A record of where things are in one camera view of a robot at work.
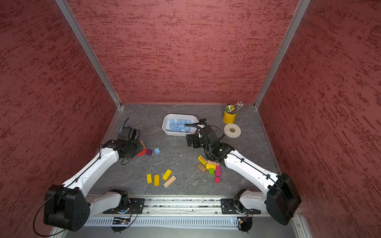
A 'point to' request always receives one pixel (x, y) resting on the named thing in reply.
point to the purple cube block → (149, 151)
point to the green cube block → (211, 171)
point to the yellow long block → (167, 174)
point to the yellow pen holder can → (229, 114)
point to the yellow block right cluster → (209, 166)
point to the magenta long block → (218, 171)
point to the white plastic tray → (173, 124)
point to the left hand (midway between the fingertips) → (139, 151)
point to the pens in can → (232, 109)
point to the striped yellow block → (202, 160)
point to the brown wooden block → (202, 167)
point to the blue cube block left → (157, 150)
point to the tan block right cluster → (214, 163)
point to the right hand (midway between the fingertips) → (193, 138)
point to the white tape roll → (231, 130)
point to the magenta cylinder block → (217, 179)
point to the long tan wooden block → (173, 178)
